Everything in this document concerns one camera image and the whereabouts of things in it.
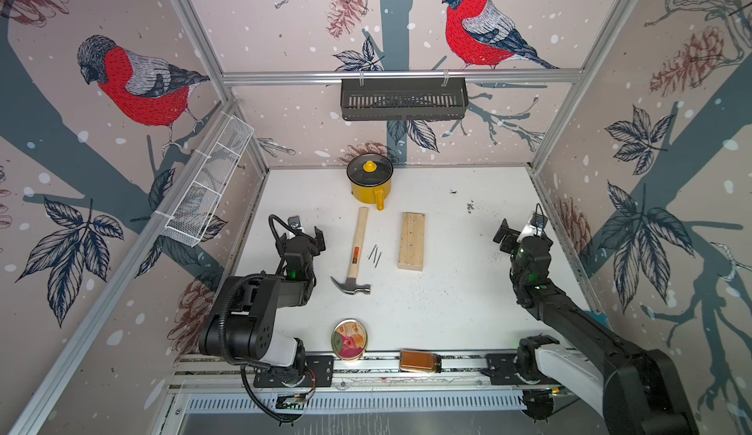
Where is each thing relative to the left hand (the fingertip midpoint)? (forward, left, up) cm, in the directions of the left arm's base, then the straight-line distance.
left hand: (305, 224), depth 92 cm
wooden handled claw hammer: (-18, -16, -7) cm, 25 cm away
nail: (-5, -21, -10) cm, 24 cm away
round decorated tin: (-32, -16, -6) cm, 37 cm away
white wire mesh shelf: (+10, +31, +9) cm, 34 cm away
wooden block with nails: (-6, -34, -6) cm, 35 cm away
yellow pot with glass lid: (+23, -20, -3) cm, 31 cm away
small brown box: (-37, -35, -6) cm, 52 cm away
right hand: (-3, -66, +6) cm, 66 cm away
